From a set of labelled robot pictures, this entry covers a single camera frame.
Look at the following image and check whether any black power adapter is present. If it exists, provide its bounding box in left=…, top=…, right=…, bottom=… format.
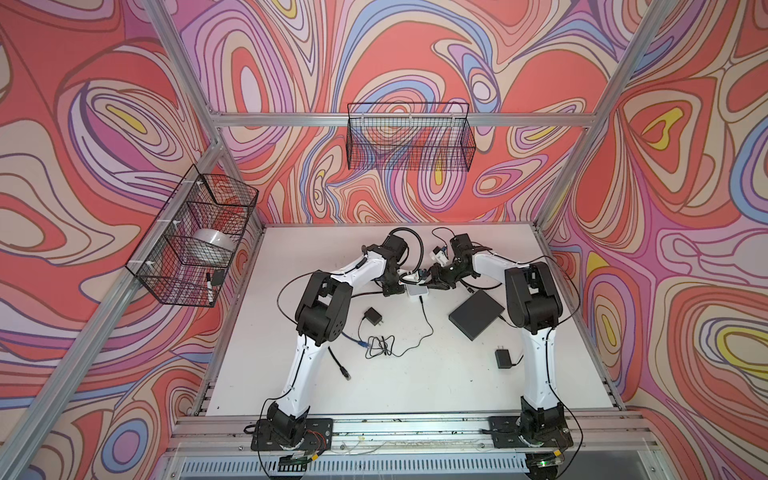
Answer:
left=358, top=296, right=436, bottom=361
left=494, top=348, right=524, bottom=370

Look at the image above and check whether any black ethernet cable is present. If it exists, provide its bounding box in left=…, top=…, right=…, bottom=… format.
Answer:
left=326, top=344, right=352, bottom=382
left=461, top=242, right=522, bottom=292

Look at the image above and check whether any white small network switch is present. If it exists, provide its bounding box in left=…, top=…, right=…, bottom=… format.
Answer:
left=406, top=284, right=429, bottom=299

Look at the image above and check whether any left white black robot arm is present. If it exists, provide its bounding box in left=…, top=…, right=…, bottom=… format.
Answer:
left=266, top=233, right=408, bottom=438

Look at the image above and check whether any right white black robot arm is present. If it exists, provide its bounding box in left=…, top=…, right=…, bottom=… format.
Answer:
left=426, top=234, right=567, bottom=446

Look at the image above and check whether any white roll in basket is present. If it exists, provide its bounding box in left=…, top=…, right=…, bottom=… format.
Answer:
left=193, top=228, right=236, bottom=252

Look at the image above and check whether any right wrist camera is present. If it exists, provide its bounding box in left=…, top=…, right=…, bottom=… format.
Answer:
left=431, top=246, right=451, bottom=267

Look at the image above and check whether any back black wire basket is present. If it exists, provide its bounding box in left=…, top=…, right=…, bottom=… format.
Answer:
left=346, top=100, right=476, bottom=172

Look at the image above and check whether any black wire basket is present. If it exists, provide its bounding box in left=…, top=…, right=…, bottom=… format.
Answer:
left=346, top=100, right=476, bottom=172
left=125, top=166, right=259, bottom=308

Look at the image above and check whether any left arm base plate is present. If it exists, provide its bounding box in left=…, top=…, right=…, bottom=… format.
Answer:
left=250, top=417, right=334, bottom=452

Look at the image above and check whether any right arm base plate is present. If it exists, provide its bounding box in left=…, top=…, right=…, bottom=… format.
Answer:
left=482, top=416, right=574, bottom=450

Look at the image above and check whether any left black wire basket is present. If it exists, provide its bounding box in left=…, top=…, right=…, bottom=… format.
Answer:
left=125, top=166, right=259, bottom=308

